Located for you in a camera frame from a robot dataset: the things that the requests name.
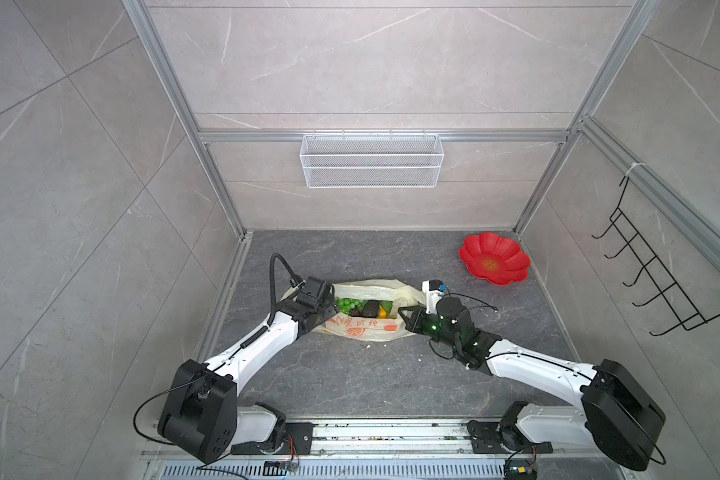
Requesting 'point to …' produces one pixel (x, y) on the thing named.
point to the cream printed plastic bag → (350, 328)
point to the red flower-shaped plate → (495, 258)
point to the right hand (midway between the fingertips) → (397, 308)
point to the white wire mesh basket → (370, 161)
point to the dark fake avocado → (371, 309)
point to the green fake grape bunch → (345, 305)
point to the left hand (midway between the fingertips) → (326, 302)
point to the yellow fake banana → (383, 314)
